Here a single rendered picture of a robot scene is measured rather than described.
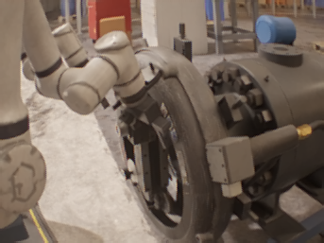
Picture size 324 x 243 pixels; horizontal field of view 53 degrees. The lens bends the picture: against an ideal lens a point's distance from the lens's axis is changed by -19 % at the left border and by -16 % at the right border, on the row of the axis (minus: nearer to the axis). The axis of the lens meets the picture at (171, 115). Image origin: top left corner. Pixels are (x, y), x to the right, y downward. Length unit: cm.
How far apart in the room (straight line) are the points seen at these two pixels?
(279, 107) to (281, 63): 23
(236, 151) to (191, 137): 15
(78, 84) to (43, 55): 14
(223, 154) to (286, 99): 47
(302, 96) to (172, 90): 54
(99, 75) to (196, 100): 30
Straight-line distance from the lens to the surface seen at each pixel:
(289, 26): 180
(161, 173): 142
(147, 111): 98
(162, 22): 505
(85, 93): 83
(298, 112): 134
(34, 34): 88
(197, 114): 102
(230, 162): 93
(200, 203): 107
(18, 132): 66
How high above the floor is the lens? 125
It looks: 22 degrees down
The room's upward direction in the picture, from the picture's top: 3 degrees counter-clockwise
